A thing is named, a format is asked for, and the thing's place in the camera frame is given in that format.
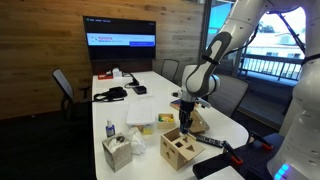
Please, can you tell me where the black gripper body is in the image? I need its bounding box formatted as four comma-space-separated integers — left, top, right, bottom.
178, 99, 197, 125

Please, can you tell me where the small open wooden box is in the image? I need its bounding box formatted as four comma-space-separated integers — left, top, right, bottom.
156, 112, 176, 130

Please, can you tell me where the wooden shape sorter box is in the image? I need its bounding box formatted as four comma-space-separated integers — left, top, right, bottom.
159, 127, 207, 172

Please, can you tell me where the small black box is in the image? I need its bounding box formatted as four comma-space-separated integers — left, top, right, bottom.
132, 85, 148, 96

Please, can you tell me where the grey tissue box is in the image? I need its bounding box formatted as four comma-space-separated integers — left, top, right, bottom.
101, 133, 134, 173

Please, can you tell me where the black remote control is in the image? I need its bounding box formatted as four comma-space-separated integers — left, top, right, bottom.
193, 133, 225, 149

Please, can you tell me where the grey mesh office chair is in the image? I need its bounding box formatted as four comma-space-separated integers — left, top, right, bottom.
52, 68, 93, 119
208, 73, 251, 118
160, 58, 180, 84

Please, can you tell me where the white plastic container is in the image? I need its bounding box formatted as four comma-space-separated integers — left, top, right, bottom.
125, 101, 157, 136

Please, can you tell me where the black mounting plate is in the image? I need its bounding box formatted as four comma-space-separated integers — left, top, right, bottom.
192, 146, 278, 180

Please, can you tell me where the black clamp orange tip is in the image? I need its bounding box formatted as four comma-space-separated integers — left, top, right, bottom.
221, 139, 244, 166
248, 130, 274, 151

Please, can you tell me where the hand sanitizer bottle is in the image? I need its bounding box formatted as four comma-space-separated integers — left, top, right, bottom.
105, 118, 116, 138

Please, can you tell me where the flat red item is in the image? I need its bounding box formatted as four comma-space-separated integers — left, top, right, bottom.
97, 72, 115, 81

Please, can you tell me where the balcony railing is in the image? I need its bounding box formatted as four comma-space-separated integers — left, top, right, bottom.
238, 53, 304, 82

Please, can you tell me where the black cables bundle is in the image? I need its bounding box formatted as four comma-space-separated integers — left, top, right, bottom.
93, 86, 129, 103

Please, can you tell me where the wall mounted tv screen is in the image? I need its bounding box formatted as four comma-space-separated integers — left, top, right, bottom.
82, 15, 157, 61

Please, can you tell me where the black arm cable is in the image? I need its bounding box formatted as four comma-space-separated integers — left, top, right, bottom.
266, 9, 307, 56

